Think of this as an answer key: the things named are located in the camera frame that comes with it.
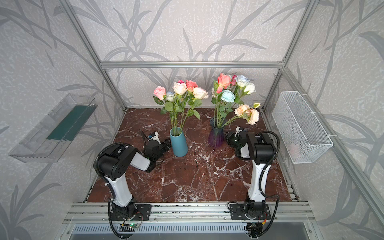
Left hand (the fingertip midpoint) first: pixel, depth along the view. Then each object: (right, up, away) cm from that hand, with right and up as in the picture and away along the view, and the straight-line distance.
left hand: (173, 135), depth 97 cm
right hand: (+33, +4, +5) cm, 34 cm away
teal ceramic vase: (+6, -7, -11) cm, 14 cm away
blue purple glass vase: (+28, -1, -5) cm, 28 cm away
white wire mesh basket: (+61, +2, -36) cm, 71 cm away
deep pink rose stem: (+4, +38, +9) cm, 39 cm away
